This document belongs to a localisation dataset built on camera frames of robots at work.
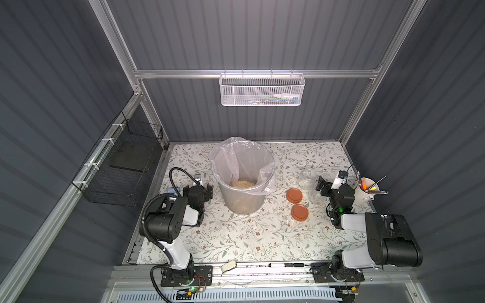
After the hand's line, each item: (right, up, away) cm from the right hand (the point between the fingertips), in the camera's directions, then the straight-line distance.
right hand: (333, 179), depth 90 cm
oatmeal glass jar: (-7, -10, +4) cm, 13 cm away
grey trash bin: (-45, -10, -3) cm, 46 cm away
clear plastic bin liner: (-45, +7, +2) cm, 45 cm away
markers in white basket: (-25, +40, +3) cm, 47 cm away
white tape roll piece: (-49, -33, -16) cm, 61 cm away
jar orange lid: (-17, -9, +7) cm, 21 cm away
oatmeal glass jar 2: (-9, -2, +13) cm, 15 cm away
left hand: (-66, -4, +6) cm, 67 cm away
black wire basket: (-92, +4, -17) cm, 94 cm away
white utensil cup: (+12, -5, -5) cm, 14 cm away
